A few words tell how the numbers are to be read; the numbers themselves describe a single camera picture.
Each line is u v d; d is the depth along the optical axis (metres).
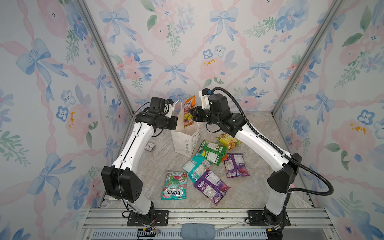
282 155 0.46
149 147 0.98
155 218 0.73
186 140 0.78
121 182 0.42
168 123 0.68
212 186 0.82
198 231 0.68
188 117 0.73
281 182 0.53
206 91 0.64
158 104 0.61
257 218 0.73
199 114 0.64
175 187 0.82
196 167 0.88
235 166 0.89
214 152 0.93
